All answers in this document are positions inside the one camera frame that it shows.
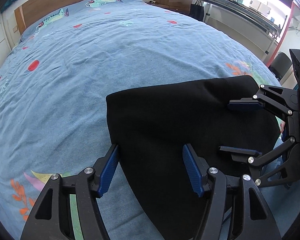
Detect black pants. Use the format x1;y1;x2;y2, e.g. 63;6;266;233
106;75;280;239

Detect dark green chair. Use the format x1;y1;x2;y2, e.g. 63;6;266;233
269;52;292;81

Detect blue patterned bed cover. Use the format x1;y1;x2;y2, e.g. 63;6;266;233
0;0;300;239

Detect red framed mirror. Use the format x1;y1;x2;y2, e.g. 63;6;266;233
264;1;300;67

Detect black bag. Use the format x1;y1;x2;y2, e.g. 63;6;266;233
189;0;205;22

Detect glass desk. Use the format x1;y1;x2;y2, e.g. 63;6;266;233
201;0;281;37

